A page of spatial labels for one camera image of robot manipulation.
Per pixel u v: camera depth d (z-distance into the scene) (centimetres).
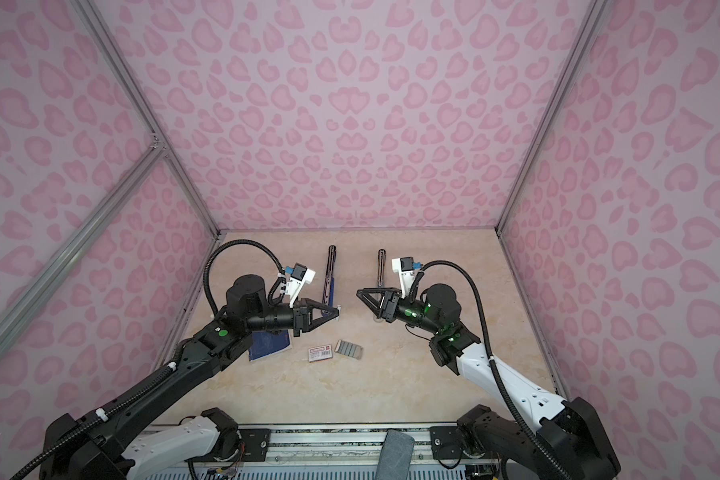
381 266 107
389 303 63
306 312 60
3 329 52
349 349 89
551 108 86
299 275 63
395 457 69
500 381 47
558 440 39
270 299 61
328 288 101
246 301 56
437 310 56
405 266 65
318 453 72
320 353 88
